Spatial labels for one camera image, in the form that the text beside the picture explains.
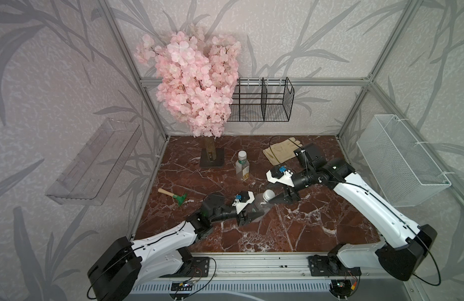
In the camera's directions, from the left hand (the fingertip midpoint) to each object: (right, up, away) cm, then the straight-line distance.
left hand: (259, 208), depth 71 cm
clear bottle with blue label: (0, +3, -5) cm, 6 cm away
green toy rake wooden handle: (-39, -2, +22) cm, 45 cm away
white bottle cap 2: (+3, +7, -6) cm, 10 cm away
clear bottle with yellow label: (-7, +13, +27) cm, 31 cm away
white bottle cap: (-7, +20, +16) cm, 26 cm away
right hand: (+3, +8, -4) cm, 9 cm away
